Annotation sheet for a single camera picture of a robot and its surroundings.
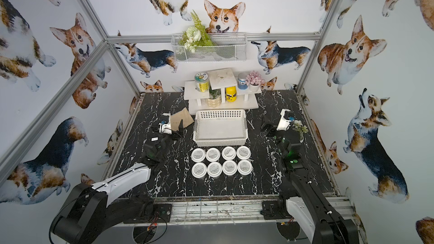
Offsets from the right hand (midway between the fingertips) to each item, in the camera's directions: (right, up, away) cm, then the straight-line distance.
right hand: (276, 112), depth 77 cm
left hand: (-50, -2, +6) cm, 51 cm away
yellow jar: (-20, +11, +32) cm, 40 cm away
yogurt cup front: (-36, -28, +3) cm, 45 cm away
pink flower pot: (-7, +17, +16) cm, 24 cm away
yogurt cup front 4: (-14, -26, +3) cm, 30 cm away
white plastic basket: (-27, -10, +25) cm, 38 cm away
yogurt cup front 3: (-21, -27, +4) cm, 34 cm away
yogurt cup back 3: (-21, -21, +8) cm, 31 cm away
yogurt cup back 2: (-29, -22, +7) cm, 37 cm away
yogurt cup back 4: (-14, -21, +9) cm, 27 cm away
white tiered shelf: (-25, +10, +32) cm, 41 cm away
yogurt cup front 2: (-28, -27, +3) cm, 40 cm away
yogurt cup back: (-37, -22, +8) cm, 43 cm away
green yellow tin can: (-37, +16, +19) cm, 44 cm away
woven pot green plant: (-30, +7, +30) cm, 43 cm away
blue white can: (-14, +17, +21) cm, 30 cm away
